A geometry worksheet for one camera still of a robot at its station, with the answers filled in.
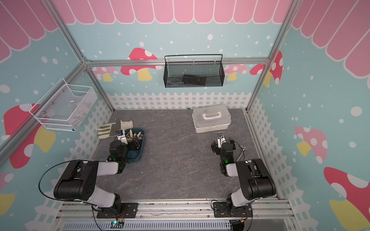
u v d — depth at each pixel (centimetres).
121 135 80
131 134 97
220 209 74
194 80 85
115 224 73
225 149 71
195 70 93
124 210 73
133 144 85
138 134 99
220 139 79
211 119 99
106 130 107
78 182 46
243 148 96
